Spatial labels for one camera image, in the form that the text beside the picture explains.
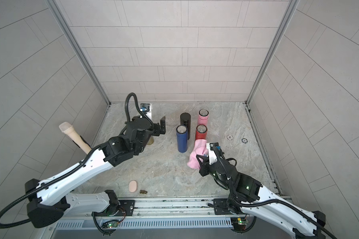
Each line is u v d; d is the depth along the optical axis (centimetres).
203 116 84
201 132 77
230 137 96
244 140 96
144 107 54
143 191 75
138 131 45
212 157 60
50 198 37
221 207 70
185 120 82
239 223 68
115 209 65
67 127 67
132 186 76
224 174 49
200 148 68
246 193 49
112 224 65
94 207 56
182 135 77
